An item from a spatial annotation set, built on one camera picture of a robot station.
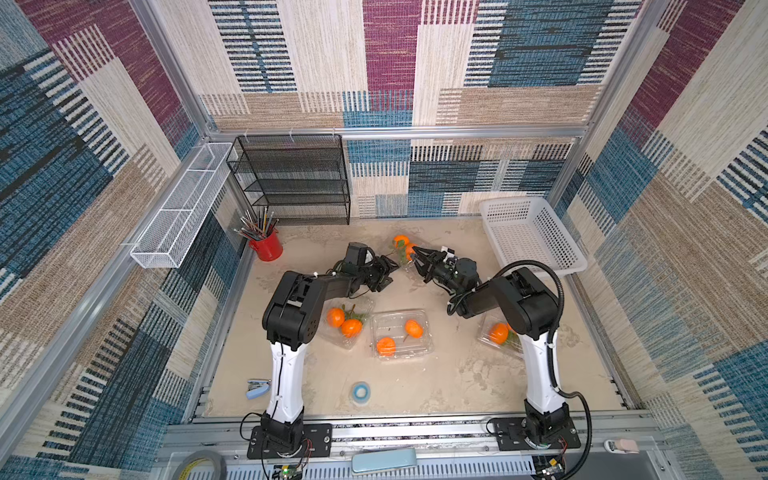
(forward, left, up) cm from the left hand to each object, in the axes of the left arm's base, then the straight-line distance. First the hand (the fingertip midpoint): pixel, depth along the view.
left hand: (402, 270), depth 100 cm
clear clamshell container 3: (-20, +1, -5) cm, 21 cm away
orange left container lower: (-20, +15, 0) cm, 25 cm away
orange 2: (+3, -3, +7) cm, 8 cm away
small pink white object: (-49, -47, -1) cm, 68 cm away
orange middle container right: (-20, -2, -1) cm, 20 cm away
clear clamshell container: (+6, +1, 0) cm, 6 cm away
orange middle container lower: (-25, +6, -2) cm, 26 cm away
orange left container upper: (-17, +20, 0) cm, 26 cm away
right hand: (+2, -3, +8) cm, 9 cm away
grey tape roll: (-50, +49, -3) cm, 70 cm away
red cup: (+10, +46, +1) cm, 47 cm away
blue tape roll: (-36, +12, -6) cm, 39 cm away
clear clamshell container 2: (-11, +14, -4) cm, 18 cm away
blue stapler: (-35, +39, -2) cm, 53 cm away
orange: (+12, 0, +3) cm, 12 cm away
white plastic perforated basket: (+21, -50, -3) cm, 54 cm away
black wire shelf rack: (+31, +38, +15) cm, 51 cm away
